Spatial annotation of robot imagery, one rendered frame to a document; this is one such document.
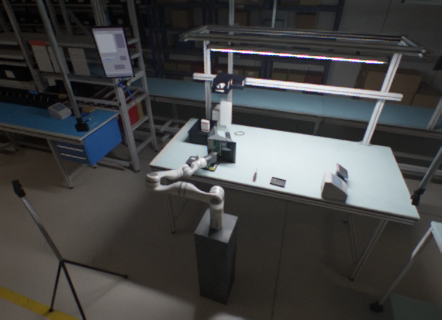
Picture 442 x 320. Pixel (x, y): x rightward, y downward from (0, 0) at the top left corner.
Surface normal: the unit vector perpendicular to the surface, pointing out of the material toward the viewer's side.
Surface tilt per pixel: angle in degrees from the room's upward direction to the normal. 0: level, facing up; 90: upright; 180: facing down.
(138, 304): 0
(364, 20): 90
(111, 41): 101
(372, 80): 90
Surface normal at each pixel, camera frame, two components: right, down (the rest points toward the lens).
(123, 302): 0.00, -0.82
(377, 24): -0.29, 0.54
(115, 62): 0.13, 0.71
